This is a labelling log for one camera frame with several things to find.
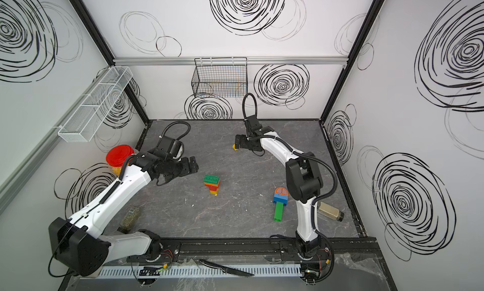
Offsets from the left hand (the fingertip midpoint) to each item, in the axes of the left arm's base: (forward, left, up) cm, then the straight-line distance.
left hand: (190, 169), depth 79 cm
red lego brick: (-3, -9, -8) cm, 12 cm away
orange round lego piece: (-3, -41, -13) cm, 43 cm away
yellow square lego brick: (-4, -9, -15) cm, 18 cm away
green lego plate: (+4, -6, -16) cm, 17 cm away
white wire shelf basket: (+9, +41, +17) cm, 45 cm away
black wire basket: (+70, -7, +1) cm, 70 cm away
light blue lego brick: (-6, -40, -14) cm, 43 cm away
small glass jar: (-11, -61, -13) cm, 63 cm away
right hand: (+18, -22, -5) cm, 29 cm away
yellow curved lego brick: (+24, -17, -15) cm, 32 cm away
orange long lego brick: (-3, -8, -7) cm, 11 cm away
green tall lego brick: (-12, -39, -14) cm, 43 cm away
